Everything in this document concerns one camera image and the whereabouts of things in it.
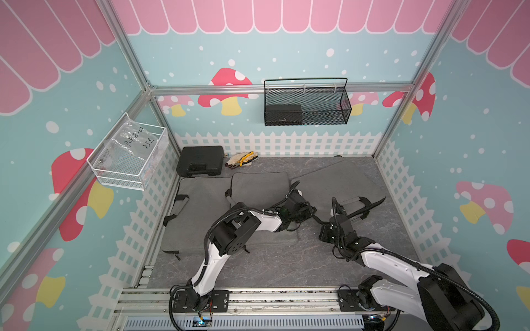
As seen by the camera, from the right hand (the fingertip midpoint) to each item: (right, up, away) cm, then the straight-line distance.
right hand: (320, 228), depth 89 cm
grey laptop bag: (-56, +11, +7) cm, 57 cm away
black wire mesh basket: (-5, +55, +4) cm, 55 cm away
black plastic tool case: (-62, +32, +27) cm, 75 cm away
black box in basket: (-17, +52, +9) cm, 55 cm away
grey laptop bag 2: (-25, +15, +11) cm, 32 cm away
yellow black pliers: (-36, +33, +30) cm, 57 cm away
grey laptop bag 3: (+19, +14, +11) cm, 27 cm away
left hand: (0, +7, +5) cm, 8 cm away
